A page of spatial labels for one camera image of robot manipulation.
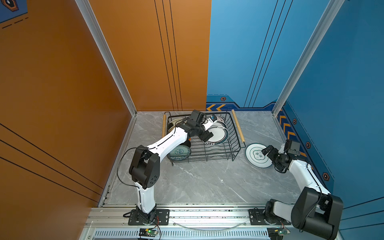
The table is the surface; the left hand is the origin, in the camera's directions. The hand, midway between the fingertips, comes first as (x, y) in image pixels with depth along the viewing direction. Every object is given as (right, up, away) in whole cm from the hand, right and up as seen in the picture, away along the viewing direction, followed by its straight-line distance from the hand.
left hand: (208, 128), depth 89 cm
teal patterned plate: (-17, -15, 0) cm, 22 cm away
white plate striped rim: (+8, +3, +5) cm, 10 cm away
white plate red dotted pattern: (+8, +6, +9) cm, 14 cm away
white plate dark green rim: (+8, -4, +3) cm, 9 cm away
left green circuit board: (-31, -50, -18) cm, 61 cm away
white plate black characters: (+31, -19, +5) cm, 36 cm away
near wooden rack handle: (+18, +1, -2) cm, 18 cm away
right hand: (+34, -16, -2) cm, 38 cm away
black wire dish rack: (+12, -12, +10) cm, 20 cm away
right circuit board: (+31, -50, -19) cm, 61 cm away
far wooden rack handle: (-27, +2, 0) cm, 27 cm away
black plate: (-11, -6, -26) cm, 28 cm away
